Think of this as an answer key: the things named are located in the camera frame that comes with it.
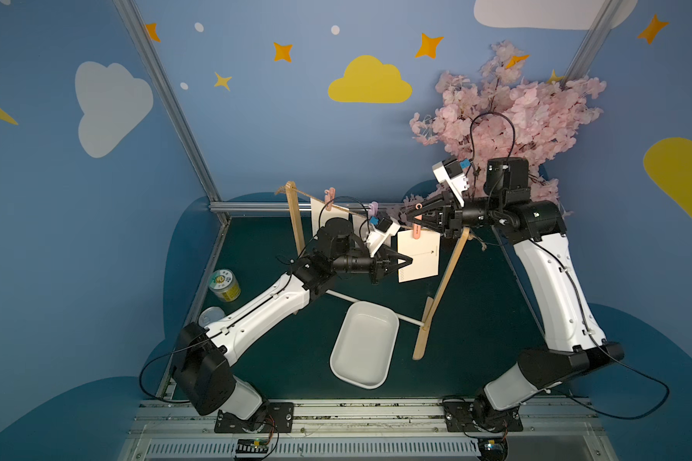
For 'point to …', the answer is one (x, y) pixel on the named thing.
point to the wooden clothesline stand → (431, 304)
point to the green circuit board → (253, 446)
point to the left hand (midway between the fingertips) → (412, 255)
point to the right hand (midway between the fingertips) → (413, 215)
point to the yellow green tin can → (224, 285)
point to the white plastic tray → (363, 347)
